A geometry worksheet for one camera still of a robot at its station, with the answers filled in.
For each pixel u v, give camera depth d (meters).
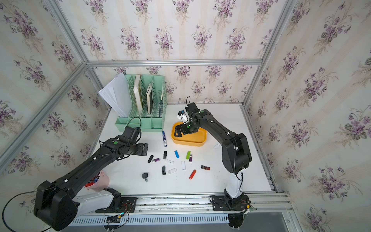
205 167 0.86
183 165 0.87
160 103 1.16
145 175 0.80
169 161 0.88
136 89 0.93
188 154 0.91
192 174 0.84
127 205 0.72
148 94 0.98
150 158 0.90
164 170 0.85
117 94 0.96
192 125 0.73
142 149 0.73
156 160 0.88
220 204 0.73
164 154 0.91
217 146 0.95
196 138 0.94
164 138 0.98
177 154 0.92
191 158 0.90
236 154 0.48
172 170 0.85
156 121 1.06
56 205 0.38
